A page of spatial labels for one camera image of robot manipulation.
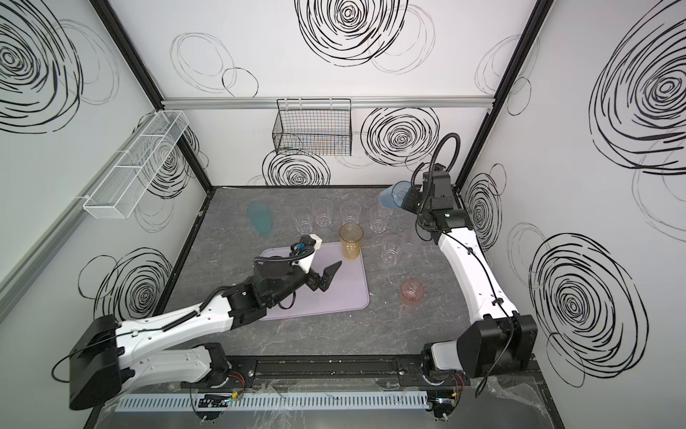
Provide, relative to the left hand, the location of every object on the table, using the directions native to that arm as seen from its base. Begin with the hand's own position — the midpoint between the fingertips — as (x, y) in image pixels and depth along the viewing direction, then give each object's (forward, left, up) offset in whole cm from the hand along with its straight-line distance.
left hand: (331, 253), depth 72 cm
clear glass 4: (+29, -16, -22) cm, 40 cm away
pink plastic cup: (-1, -26, -23) cm, 35 cm away
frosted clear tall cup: (+18, -27, -22) cm, 40 cm away
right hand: (+18, -22, +5) cm, 29 cm away
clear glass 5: (+15, -20, -20) cm, 32 cm away
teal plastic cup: (+26, +31, -18) cm, 44 cm away
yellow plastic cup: (+13, -5, -11) cm, 18 cm away
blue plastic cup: (+15, -17, +7) cm, 23 cm away
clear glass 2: (+32, +7, -20) cm, 38 cm away
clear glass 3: (+31, -4, -20) cm, 38 cm away
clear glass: (+28, +14, -21) cm, 38 cm away
